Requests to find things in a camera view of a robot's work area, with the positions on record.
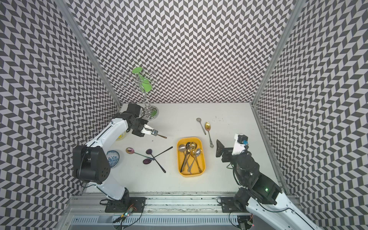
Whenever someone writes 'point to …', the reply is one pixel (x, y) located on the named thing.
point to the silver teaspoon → (182, 148)
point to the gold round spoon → (193, 145)
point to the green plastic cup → (146, 84)
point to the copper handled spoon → (162, 136)
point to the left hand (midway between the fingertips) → (145, 127)
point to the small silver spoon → (199, 120)
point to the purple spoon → (149, 151)
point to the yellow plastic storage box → (200, 160)
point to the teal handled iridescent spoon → (130, 150)
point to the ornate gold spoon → (193, 155)
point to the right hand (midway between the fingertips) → (226, 143)
